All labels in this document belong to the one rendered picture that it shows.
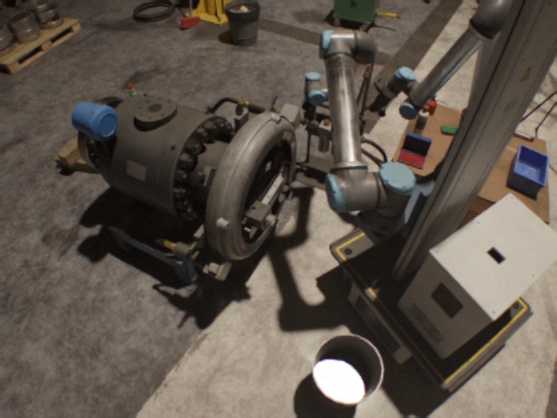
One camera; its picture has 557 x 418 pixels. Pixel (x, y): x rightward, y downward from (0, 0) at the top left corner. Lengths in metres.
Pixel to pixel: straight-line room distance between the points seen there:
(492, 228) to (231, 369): 1.43
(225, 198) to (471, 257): 0.98
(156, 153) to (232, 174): 0.46
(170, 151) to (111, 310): 1.07
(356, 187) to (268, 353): 1.07
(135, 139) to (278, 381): 1.42
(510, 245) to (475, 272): 0.23
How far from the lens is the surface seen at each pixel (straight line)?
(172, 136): 1.77
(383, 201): 1.42
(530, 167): 2.68
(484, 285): 1.45
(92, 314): 2.38
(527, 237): 1.69
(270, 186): 1.87
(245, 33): 4.31
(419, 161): 2.31
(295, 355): 2.05
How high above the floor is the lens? 1.97
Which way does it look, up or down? 52 degrees down
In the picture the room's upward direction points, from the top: straight up
